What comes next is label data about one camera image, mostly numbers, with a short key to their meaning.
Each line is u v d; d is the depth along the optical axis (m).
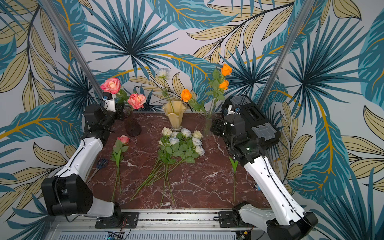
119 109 0.70
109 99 0.65
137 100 0.69
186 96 0.80
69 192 0.42
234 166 0.92
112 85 0.64
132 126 0.98
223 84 0.86
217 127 0.61
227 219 0.74
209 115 0.95
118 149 0.95
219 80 0.85
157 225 0.73
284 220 0.37
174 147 0.95
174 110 0.99
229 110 0.60
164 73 0.92
